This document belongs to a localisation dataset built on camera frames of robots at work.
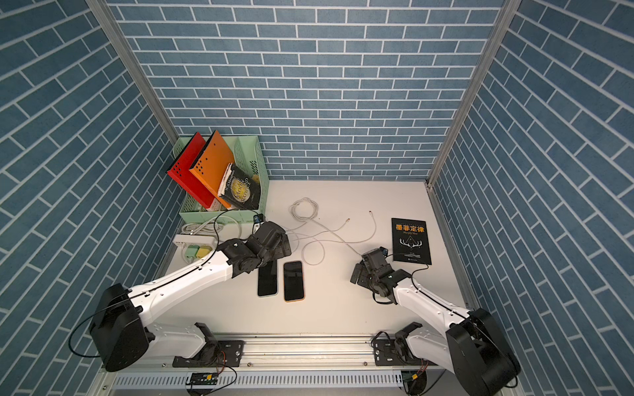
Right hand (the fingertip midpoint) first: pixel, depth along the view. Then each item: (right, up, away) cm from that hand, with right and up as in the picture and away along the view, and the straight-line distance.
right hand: (364, 278), depth 88 cm
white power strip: (-71, +12, +7) cm, 72 cm away
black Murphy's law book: (+20, +12, +11) cm, 26 cm away
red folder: (-66, +39, -2) cm, 77 cm away
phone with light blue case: (-35, -1, 0) cm, 35 cm away
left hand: (-28, +12, -6) cm, 31 cm away
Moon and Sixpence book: (-49, +33, +10) cm, 60 cm away
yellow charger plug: (-61, +9, +5) cm, 62 cm away
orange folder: (-57, +42, +3) cm, 71 cm away
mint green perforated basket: (-48, +49, +19) cm, 71 cm away
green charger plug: (-66, +9, +6) cm, 67 cm away
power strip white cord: (-62, +18, +10) cm, 65 cm away
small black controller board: (-50, -25, -16) cm, 58 cm away
